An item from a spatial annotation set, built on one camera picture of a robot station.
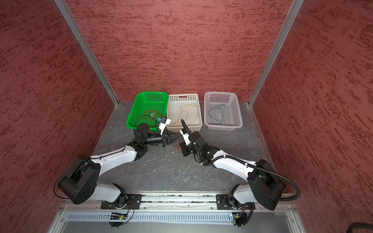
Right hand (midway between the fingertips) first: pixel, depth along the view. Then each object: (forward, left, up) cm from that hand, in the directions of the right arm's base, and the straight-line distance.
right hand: (180, 147), depth 83 cm
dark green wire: (+41, -25, -11) cm, 49 cm away
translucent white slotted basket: (+36, -32, -10) cm, 49 cm away
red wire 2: (+31, +25, -12) cm, 42 cm away
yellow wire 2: (+33, +1, -8) cm, 34 cm away
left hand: (-1, -1, +11) cm, 11 cm away
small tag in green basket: (+34, +25, -10) cm, 43 cm away
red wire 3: (+1, +2, -2) cm, 3 cm away
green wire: (+33, -32, -10) cm, 47 cm away
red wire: (+37, +27, -9) cm, 46 cm away
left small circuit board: (-32, +32, -12) cm, 47 cm away
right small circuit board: (-34, -31, -14) cm, 48 cm away
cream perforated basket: (+42, -3, -11) cm, 44 cm away
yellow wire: (+36, -12, -10) cm, 39 cm away
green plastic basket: (+41, +28, -10) cm, 50 cm away
